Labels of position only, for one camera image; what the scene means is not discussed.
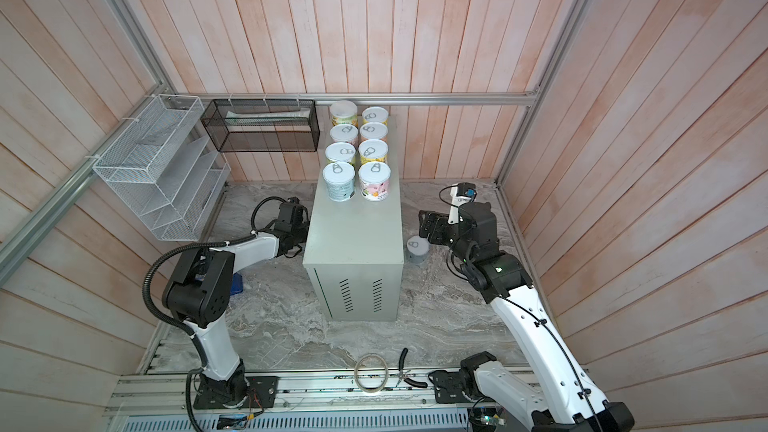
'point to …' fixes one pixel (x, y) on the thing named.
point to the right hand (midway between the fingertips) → (433, 214)
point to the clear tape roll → (356, 377)
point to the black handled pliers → (402, 377)
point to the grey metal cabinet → (354, 261)
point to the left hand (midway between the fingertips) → (311, 231)
